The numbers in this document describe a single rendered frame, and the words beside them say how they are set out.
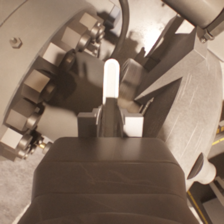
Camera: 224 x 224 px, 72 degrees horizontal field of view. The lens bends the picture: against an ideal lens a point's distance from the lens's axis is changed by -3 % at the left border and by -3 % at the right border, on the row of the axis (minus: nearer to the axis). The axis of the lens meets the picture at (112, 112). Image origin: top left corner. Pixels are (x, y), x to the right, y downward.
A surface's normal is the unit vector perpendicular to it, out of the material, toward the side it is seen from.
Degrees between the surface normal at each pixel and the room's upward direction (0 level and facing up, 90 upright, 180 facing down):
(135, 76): 59
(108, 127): 4
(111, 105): 4
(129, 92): 44
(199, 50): 49
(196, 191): 0
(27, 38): 33
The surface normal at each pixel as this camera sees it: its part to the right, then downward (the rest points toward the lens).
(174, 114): -0.25, -0.35
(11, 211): -0.04, 0.37
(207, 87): 0.34, -0.24
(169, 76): -0.37, 0.78
